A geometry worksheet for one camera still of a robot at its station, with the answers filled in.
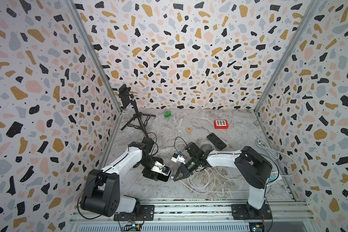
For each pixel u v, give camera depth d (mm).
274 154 948
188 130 1061
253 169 488
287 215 747
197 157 731
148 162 711
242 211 736
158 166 710
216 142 1038
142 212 730
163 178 772
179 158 811
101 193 418
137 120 975
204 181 855
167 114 1170
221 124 1097
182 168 743
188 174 726
